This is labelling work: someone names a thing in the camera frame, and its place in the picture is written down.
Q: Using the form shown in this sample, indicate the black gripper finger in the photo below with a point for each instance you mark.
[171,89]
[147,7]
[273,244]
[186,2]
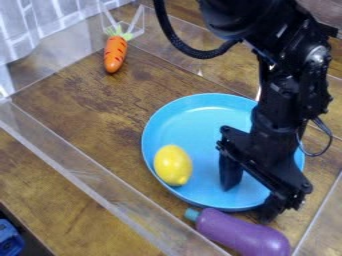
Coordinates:
[230,172]
[271,208]

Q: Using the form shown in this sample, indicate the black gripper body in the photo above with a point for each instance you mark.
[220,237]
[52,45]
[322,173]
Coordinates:
[265,152]

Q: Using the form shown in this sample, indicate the purple toy eggplant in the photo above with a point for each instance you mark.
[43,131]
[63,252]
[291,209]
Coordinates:
[249,239]

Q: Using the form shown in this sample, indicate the blue round tray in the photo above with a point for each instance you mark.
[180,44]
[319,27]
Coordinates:
[188,122]

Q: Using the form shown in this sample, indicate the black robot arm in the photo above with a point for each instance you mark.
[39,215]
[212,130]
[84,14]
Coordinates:
[293,53]

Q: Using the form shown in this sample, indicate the yellow toy lemon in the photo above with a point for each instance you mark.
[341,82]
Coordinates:
[172,165]

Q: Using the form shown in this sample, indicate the orange toy carrot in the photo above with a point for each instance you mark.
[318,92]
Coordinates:
[115,48]

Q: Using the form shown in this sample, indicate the blue plastic object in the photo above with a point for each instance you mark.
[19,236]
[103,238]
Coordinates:
[11,240]

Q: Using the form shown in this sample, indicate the white checkered curtain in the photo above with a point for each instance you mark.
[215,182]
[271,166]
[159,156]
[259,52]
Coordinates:
[29,20]

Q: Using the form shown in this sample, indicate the clear acrylic enclosure wall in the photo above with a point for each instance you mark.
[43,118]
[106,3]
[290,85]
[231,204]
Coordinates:
[163,230]

